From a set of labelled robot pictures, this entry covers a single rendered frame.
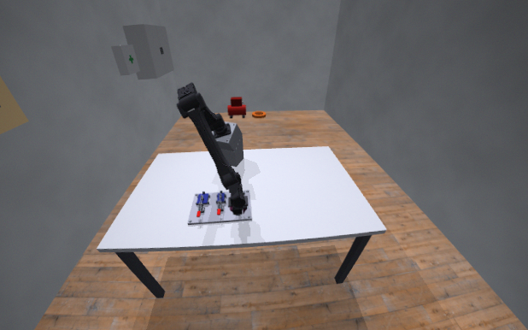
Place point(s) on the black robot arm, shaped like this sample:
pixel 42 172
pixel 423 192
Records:
pixel 203 121

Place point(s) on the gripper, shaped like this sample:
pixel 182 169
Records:
pixel 244 207

